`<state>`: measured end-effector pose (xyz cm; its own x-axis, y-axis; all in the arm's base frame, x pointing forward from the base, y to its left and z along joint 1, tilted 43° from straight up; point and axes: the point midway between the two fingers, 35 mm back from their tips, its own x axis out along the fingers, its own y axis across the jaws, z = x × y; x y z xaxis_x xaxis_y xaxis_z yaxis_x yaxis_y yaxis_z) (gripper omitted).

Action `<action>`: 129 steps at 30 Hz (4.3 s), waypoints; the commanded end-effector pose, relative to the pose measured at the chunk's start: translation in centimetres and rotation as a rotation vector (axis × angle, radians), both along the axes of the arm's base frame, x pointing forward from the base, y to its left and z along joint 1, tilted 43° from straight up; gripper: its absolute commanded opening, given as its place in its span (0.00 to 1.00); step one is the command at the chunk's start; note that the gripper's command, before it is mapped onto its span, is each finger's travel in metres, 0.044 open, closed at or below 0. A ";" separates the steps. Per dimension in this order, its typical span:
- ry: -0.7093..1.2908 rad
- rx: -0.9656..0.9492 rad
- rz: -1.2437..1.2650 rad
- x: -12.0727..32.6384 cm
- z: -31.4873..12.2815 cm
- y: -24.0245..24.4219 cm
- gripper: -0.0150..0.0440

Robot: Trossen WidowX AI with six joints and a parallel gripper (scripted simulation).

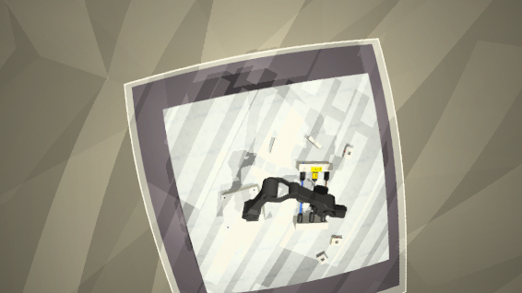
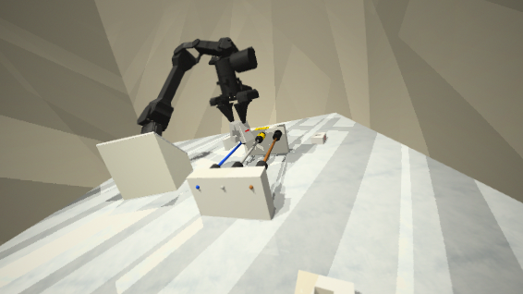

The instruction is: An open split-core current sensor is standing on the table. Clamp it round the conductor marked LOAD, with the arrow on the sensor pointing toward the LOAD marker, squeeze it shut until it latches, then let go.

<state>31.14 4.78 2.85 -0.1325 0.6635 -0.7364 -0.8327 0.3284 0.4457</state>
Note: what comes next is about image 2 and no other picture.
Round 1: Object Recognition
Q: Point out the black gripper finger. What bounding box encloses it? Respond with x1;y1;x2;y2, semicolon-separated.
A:
234;100;252;124
216;103;234;122

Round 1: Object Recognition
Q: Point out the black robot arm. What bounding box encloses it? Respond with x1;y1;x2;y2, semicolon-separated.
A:
137;37;258;136

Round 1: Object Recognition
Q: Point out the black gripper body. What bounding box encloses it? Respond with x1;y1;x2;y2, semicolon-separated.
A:
209;75;259;106

